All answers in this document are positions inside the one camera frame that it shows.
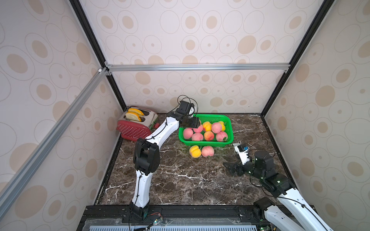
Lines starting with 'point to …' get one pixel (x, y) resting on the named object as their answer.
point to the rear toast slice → (136, 111)
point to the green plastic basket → (211, 118)
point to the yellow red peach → (206, 126)
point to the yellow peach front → (223, 125)
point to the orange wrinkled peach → (200, 123)
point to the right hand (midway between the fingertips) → (230, 161)
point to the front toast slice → (133, 116)
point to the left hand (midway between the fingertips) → (200, 122)
